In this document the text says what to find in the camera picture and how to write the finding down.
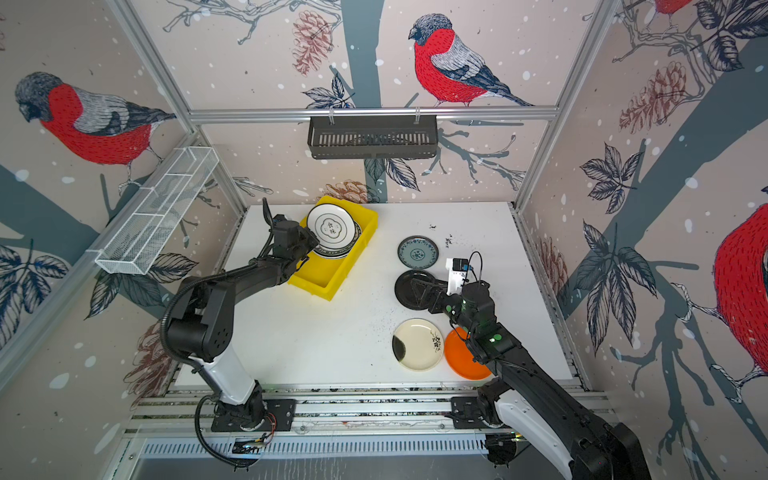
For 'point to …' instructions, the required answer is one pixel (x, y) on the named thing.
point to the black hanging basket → (373, 137)
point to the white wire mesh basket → (142, 229)
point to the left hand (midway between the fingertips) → (320, 225)
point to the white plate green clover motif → (337, 229)
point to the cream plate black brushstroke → (417, 344)
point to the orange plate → (460, 357)
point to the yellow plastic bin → (325, 277)
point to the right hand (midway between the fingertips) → (424, 278)
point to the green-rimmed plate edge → (338, 252)
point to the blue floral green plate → (418, 252)
